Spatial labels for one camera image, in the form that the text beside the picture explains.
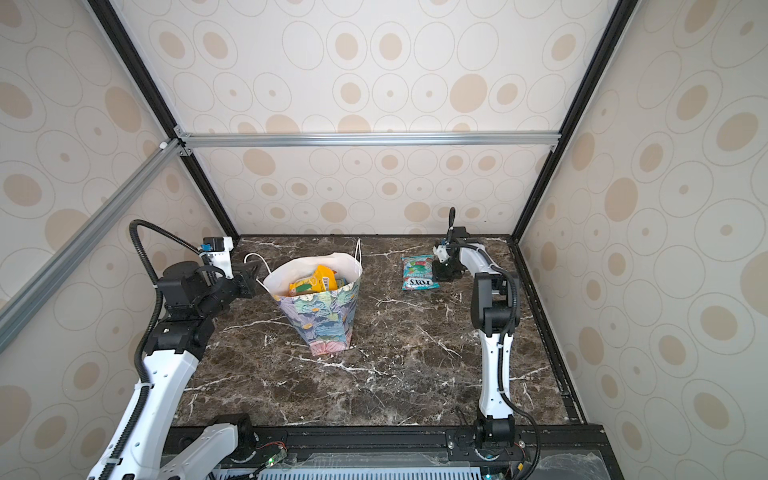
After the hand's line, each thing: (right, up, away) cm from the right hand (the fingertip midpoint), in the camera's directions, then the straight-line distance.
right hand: (438, 275), depth 107 cm
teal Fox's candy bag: (-8, +1, -3) cm, 8 cm away
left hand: (-47, +5, -37) cm, 60 cm away
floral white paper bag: (-35, -10, -28) cm, 46 cm away
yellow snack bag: (-35, 0, -28) cm, 44 cm away
